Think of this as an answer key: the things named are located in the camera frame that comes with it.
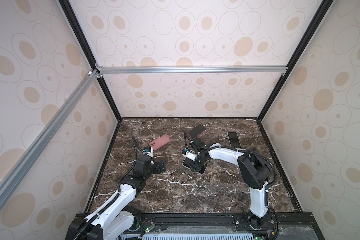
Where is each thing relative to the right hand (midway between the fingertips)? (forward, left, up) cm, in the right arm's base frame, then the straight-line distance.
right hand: (195, 163), depth 95 cm
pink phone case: (+17, +25, 0) cm, 30 cm away
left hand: (-3, +19, +12) cm, 23 cm away
